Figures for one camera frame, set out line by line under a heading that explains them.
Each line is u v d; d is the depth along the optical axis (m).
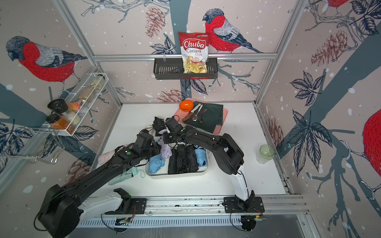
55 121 0.59
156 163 0.83
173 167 0.83
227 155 0.50
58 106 0.62
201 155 0.87
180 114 1.14
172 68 0.95
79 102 0.71
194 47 0.82
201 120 1.08
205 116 1.11
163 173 0.83
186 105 1.14
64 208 0.38
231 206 0.74
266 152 0.87
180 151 0.86
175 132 0.71
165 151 0.85
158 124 1.01
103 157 0.86
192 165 0.82
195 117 1.11
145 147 0.65
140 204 0.73
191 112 1.14
